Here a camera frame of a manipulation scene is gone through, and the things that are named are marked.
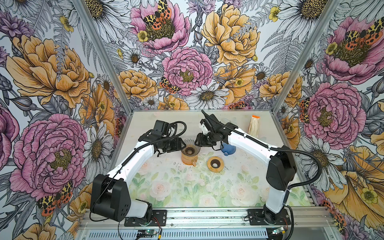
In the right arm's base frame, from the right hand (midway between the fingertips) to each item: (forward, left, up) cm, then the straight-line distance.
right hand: (198, 147), depth 83 cm
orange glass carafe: (-4, +5, -7) cm, 10 cm away
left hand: (-2, +9, 0) cm, 9 cm away
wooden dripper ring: (-2, -11, -12) cm, 17 cm away
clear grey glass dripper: (+2, +5, -4) cm, 6 cm away
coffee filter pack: (+17, -37, -6) cm, 41 cm away
